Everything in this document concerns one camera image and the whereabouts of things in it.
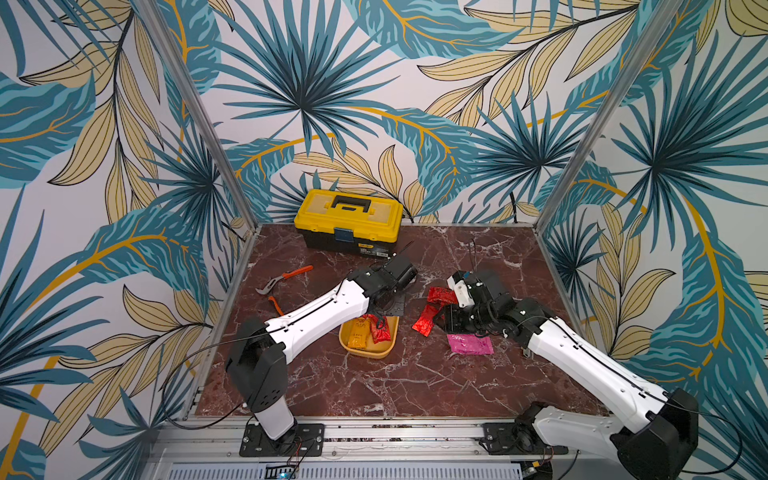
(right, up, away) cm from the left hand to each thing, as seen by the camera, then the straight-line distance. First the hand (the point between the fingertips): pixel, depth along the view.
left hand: (390, 309), depth 81 cm
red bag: (-3, -9, +7) cm, 12 cm away
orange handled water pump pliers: (-40, +5, +20) cm, 45 cm away
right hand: (+12, -1, -4) cm, 13 cm away
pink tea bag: (+23, -11, +6) cm, 27 cm away
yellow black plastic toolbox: (-8, +25, +17) cm, 31 cm away
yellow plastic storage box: (-4, -12, +3) cm, 13 cm away
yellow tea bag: (-9, -8, +7) cm, 14 cm away
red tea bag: (+10, -6, +11) cm, 16 cm away
